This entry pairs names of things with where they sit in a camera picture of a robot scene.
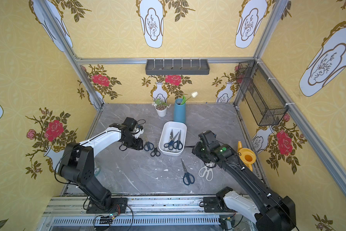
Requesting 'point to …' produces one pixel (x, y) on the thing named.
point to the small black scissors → (155, 151)
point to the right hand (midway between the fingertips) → (191, 152)
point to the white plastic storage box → (176, 127)
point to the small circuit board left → (108, 219)
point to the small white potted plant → (161, 107)
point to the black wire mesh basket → (259, 95)
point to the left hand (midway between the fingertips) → (138, 146)
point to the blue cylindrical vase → (179, 111)
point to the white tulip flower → (193, 94)
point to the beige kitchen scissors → (171, 136)
